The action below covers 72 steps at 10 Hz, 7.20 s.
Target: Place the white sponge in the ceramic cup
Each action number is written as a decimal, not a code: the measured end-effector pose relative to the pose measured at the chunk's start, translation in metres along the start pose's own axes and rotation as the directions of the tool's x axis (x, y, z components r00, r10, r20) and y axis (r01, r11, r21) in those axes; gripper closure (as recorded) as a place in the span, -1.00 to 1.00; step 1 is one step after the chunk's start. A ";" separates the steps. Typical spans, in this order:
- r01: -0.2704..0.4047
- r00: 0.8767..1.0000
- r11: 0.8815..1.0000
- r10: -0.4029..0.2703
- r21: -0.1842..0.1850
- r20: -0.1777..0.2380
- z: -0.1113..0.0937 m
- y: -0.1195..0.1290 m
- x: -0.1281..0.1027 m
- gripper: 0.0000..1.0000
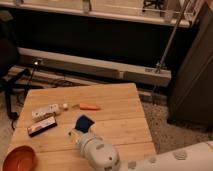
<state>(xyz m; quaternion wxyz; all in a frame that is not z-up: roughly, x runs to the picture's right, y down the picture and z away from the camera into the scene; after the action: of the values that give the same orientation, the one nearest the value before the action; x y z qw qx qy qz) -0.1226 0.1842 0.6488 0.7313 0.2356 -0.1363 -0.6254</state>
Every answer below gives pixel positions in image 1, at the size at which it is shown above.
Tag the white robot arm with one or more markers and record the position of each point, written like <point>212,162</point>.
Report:
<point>103,156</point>

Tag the metal pole stand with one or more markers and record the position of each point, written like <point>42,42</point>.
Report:
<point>171,38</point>

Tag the orange carrot toy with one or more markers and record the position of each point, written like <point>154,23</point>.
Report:
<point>85,106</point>

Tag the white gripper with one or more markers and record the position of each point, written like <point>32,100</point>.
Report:
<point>82,124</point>

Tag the black and white box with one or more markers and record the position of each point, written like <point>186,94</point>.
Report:
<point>41,126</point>

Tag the dark cabinet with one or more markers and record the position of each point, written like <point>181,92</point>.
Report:
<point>190,97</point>

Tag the black office chair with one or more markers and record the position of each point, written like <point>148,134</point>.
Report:
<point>9,57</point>

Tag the wooden table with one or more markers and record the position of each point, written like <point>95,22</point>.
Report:
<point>111,111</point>

